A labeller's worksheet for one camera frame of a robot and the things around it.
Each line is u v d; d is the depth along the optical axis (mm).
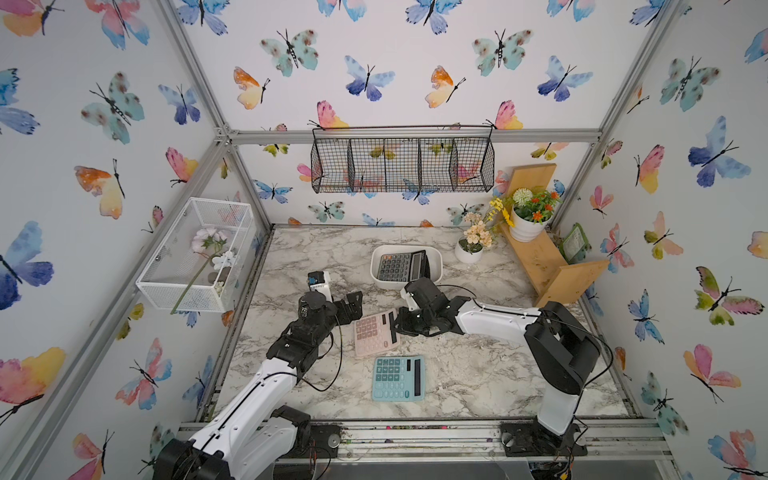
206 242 735
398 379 823
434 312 705
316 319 616
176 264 740
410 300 736
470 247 1054
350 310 735
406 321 799
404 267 1032
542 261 1016
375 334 886
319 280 698
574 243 1109
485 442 751
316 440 736
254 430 467
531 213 977
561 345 492
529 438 727
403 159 984
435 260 1069
